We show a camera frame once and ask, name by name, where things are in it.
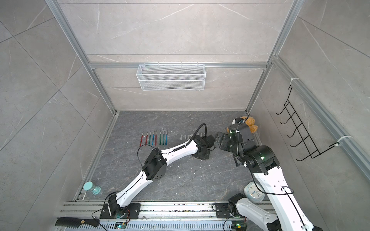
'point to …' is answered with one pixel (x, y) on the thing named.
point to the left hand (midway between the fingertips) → (207, 157)
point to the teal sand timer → (88, 186)
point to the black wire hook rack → (312, 149)
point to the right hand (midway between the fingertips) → (225, 138)
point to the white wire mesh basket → (171, 77)
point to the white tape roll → (252, 193)
